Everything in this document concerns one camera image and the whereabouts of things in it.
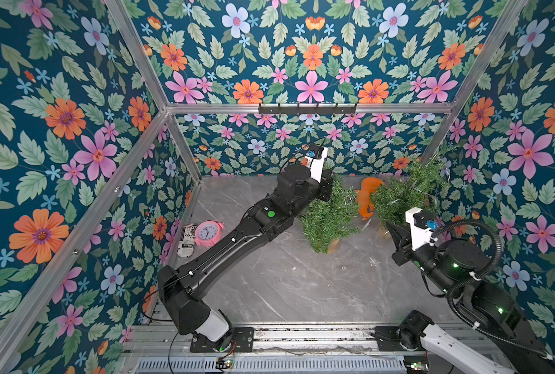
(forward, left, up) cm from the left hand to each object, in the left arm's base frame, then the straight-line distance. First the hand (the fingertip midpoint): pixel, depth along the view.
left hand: (333, 167), depth 64 cm
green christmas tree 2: (-2, -28, -7) cm, 29 cm away
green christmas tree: (-9, +2, -14) cm, 17 cm away
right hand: (-15, -14, -6) cm, 21 cm away
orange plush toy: (+26, -27, -38) cm, 54 cm away
